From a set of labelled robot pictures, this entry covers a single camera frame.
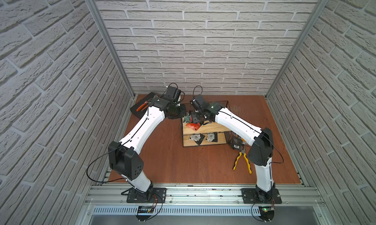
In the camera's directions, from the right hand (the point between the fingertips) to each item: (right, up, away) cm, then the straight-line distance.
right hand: (198, 115), depth 87 cm
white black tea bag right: (+10, -15, +8) cm, 19 cm away
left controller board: (-28, -47, -14) cm, 57 cm away
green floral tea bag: (-7, -2, -1) cm, 7 cm away
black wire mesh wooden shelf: (+6, -7, -3) cm, 9 cm away
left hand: (-6, +3, -6) cm, 9 cm away
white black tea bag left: (0, -15, +6) cm, 16 cm away
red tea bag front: (-2, -6, -6) cm, 8 cm away
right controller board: (+33, -48, -16) cm, 60 cm away
